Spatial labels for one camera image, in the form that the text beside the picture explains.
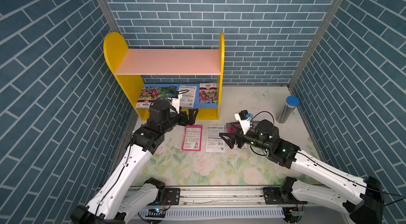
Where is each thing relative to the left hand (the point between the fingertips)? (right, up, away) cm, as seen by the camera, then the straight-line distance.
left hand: (194, 109), depth 70 cm
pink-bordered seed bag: (-4, -19, +23) cm, 30 cm away
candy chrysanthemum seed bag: (-31, +7, +26) cm, 41 cm away
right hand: (+15, -9, -1) cm, 18 cm away
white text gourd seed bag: (+9, -21, +20) cm, 31 cm away
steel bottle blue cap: (+51, -1, +19) cm, 55 cm away
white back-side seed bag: (-7, +5, +24) cm, 25 cm away
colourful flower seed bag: (+6, +8, +28) cm, 30 cm away
